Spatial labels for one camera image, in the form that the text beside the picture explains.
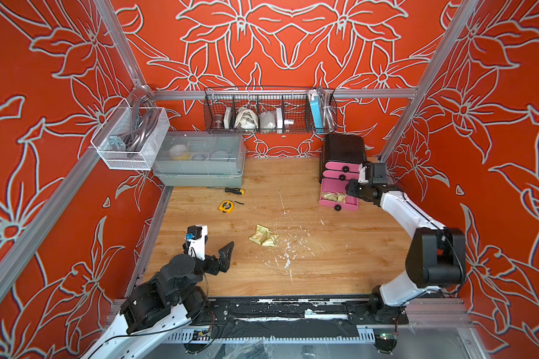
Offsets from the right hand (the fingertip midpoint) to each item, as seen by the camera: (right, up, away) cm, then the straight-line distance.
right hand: (345, 185), depth 91 cm
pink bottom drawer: (0, -1, +12) cm, 12 cm away
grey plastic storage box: (-57, +12, +8) cm, 58 cm away
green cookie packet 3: (0, -6, +9) cm, 11 cm away
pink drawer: (+1, +4, +9) cm, 10 cm away
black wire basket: (-31, +33, +6) cm, 46 cm away
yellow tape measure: (-51, -10, +8) cm, 53 cm away
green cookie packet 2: (-31, -22, -4) cm, 38 cm away
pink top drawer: (+2, +8, +4) cm, 9 cm away
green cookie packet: (-35, -20, -1) cm, 40 cm away
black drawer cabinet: (0, +12, +7) cm, 13 cm away
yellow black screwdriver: (-49, -3, +14) cm, 51 cm away
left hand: (-47, -16, -24) cm, 55 cm away
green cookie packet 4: (-4, -5, +9) cm, 11 cm away
